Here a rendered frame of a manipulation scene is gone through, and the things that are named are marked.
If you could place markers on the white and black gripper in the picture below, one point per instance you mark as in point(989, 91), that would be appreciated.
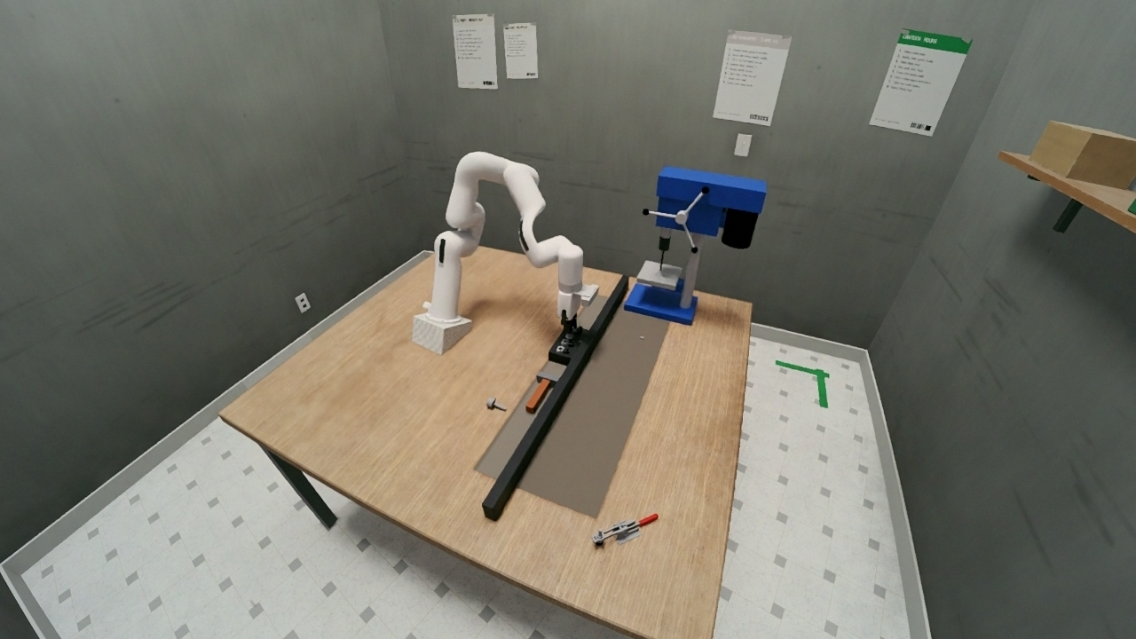
point(567, 307)

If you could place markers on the long black flat bar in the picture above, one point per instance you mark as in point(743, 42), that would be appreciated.
point(505, 484)

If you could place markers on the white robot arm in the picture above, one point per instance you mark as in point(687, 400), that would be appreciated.
point(469, 218)

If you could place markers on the blue drill press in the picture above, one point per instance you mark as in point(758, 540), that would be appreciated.
point(738, 196)

